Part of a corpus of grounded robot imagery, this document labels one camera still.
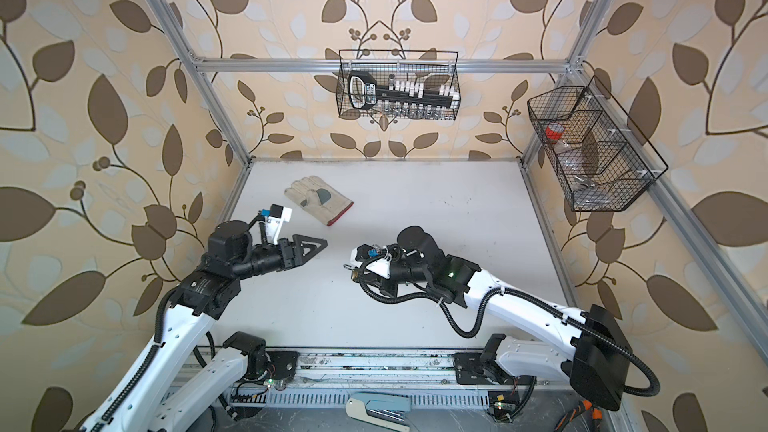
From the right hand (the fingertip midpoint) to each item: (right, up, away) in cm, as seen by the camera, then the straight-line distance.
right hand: (358, 272), depth 69 cm
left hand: (-8, +7, -2) cm, 11 cm away
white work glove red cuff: (-18, +15, +39) cm, 45 cm away
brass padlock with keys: (-1, 0, 0) cm, 1 cm away
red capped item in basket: (+56, +37, +19) cm, 70 cm away
